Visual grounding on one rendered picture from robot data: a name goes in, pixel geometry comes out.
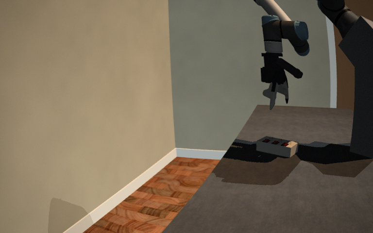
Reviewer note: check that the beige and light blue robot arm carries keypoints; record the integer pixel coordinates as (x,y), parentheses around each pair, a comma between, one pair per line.
(277,25)

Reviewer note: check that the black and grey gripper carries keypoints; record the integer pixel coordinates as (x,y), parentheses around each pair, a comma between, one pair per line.
(274,74)

